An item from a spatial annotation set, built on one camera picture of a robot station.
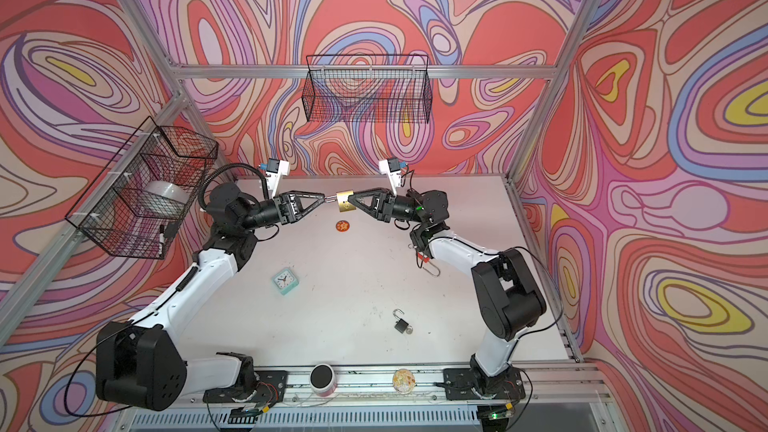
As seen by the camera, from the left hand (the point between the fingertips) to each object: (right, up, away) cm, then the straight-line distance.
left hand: (323, 204), depth 67 cm
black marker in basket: (-41, -9, +5) cm, 42 cm away
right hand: (+6, 0, +2) cm, 6 cm away
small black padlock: (+18, -34, +17) cm, 42 cm away
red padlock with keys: (+27, -19, +29) cm, 44 cm away
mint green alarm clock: (-17, -23, +23) cm, 37 cm away
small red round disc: (-1, -8, +38) cm, 39 cm away
